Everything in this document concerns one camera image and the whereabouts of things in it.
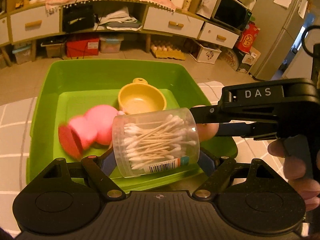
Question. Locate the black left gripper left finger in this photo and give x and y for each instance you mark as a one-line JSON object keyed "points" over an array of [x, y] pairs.
{"points": [[98, 170]]}

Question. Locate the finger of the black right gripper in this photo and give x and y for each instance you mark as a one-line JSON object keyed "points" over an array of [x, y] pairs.
{"points": [[239, 129]]}

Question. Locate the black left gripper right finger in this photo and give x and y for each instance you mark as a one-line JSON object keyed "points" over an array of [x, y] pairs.
{"points": [[218, 171]]}

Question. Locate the pink pig toy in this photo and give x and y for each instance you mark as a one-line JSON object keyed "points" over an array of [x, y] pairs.
{"points": [[82, 131]]}

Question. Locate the clear cotton swab jar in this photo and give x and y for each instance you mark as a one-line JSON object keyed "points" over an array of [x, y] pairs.
{"points": [[154, 142]]}

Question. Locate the yellow toy pot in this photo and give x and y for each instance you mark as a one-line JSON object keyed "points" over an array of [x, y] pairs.
{"points": [[141, 97]]}

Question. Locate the person's right hand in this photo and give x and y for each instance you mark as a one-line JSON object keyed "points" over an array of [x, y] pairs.
{"points": [[294, 168]]}

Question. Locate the white cutout storage box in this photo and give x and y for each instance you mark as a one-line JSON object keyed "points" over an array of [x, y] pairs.
{"points": [[204, 54]]}

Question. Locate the red gift box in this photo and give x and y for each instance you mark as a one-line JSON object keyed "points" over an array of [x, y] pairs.
{"points": [[248, 36]]}

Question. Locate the green plastic storage bin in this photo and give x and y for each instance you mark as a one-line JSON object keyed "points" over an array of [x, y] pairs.
{"points": [[72, 87]]}

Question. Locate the grey refrigerator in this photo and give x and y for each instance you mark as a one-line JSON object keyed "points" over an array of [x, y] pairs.
{"points": [[280, 22]]}

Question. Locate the egg carton tray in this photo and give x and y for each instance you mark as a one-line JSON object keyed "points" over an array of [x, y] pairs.
{"points": [[162, 49]]}

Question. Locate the black microwave oven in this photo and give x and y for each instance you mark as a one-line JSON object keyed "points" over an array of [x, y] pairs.
{"points": [[231, 13]]}

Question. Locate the red cardboard box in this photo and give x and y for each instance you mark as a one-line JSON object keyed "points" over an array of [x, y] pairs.
{"points": [[83, 44]]}

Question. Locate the clear plastic storage box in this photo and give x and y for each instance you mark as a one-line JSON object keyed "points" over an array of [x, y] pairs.
{"points": [[110, 43]]}

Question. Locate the black bag on shelf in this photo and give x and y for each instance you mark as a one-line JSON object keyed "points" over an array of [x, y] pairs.
{"points": [[78, 17]]}

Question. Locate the wooden tv cabinet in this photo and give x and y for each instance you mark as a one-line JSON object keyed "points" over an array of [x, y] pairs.
{"points": [[34, 26]]}

